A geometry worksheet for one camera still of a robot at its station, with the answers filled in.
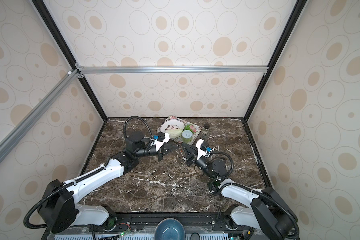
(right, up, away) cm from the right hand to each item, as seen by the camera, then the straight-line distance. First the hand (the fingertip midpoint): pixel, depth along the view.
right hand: (184, 145), depth 70 cm
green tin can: (+2, +3, +33) cm, 33 cm away
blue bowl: (-7, -41, +2) cm, 41 cm away
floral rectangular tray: (+9, +8, +43) cm, 45 cm away
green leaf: (+2, +9, +33) cm, 35 cm away
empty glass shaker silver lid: (+15, +3, +33) cm, 36 cm away
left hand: (-2, -1, -2) cm, 3 cm away
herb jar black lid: (+16, +10, +33) cm, 38 cm away
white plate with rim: (-9, +12, +46) cm, 49 cm away
